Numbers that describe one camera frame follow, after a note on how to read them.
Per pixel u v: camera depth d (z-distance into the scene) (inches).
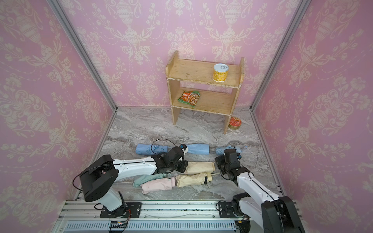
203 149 36.5
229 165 26.5
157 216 28.8
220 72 27.7
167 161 26.2
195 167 33.4
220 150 36.2
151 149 36.2
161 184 31.2
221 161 31.2
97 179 17.6
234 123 41.7
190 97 38.0
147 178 31.7
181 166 30.5
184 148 31.3
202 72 31.9
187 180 31.3
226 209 28.8
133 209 29.3
